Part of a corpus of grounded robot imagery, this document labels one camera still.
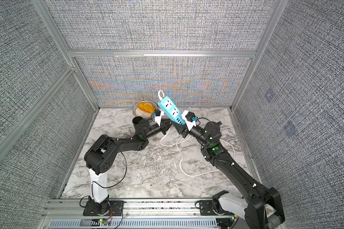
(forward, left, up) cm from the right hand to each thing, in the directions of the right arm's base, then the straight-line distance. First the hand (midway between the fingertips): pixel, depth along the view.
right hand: (176, 112), depth 66 cm
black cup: (+20, +28, -32) cm, 47 cm away
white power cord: (+4, -2, -37) cm, 37 cm away
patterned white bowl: (+32, +29, -36) cm, 57 cm away
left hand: (+9, -1, -16) cm, 19 cm away
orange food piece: (+34, +22, -31) cm, 51 cm away
